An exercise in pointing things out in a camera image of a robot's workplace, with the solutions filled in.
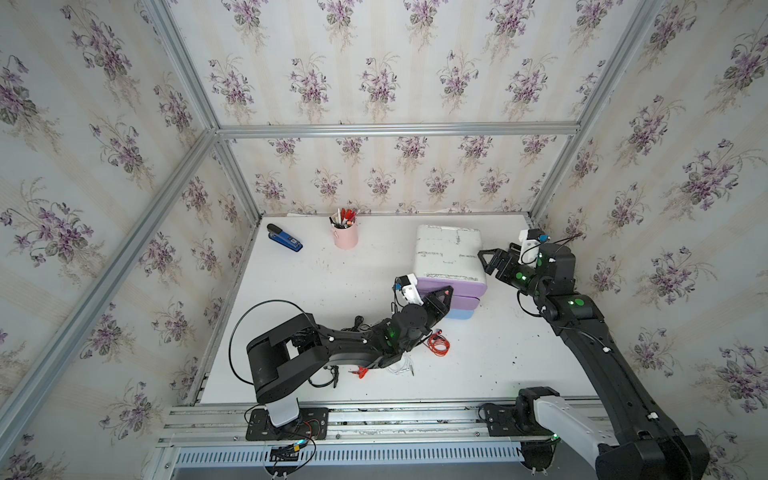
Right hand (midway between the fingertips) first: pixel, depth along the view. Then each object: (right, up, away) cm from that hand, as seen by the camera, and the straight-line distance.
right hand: (493, 258), depth 77 cm
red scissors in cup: (-42, +14, +29) cm, 53 cm away
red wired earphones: (-35, -31, +4) cm, 47 cm away
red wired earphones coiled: (-13, -26, +9) cm, 30 cm away
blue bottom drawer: (-5, -18, +12) cm, 22 cm away
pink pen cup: (-43, +6, +31) cm, 53 cm away
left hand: (-9, -9, -2) cm, 13 cm away
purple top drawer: (-9, -8, 0) cm, 11 cm away
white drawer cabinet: (-11, +1, +4) cm, 11 cm away
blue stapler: (-69, +7, +34) cm, 78 cm away
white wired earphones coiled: (-22, -29, +7) cm, 37 cm away
